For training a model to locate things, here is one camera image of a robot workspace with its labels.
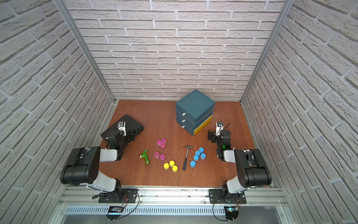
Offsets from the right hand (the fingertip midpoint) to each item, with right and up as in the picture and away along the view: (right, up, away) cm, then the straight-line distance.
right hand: (218, 129), depth 94 cm
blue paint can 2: (-15, -14, -7) cm, 22 cm away
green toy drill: (-49, -16, -7) cm, 52 cm away
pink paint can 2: (-38, -8, -1) cm, 39 cm away
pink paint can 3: (-38, -10, -5) cm, 40 cm away
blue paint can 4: (-17, -17, -9) cm, 25 cm away
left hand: (-64, +2, -1) cm, 64 cm away
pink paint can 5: (-38, -16, -9) cm, 42 cm away
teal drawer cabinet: (-18, +12, -10) cm, 24 cm away
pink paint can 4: (-41, -15, -9) cm, 45 cm away
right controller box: (+1, -41, -24) cm, 47 cm away
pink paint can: (-41, -9, -2) cm, 42 cm away
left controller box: (-61, -41, -23) cm, 77 cm away
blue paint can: (-12, -13, -5) cm, 18 cm away
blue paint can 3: (-12, -16, -9) cm, 22 cm away
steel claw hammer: (-24, -20, -9) cm, 32 cm away
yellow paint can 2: (-30, -22, -13) cm, 39 cm away
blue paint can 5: (-19, -20, -12) cm, 30 cm away
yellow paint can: (-32, -19, -11) cm, 39 cm away
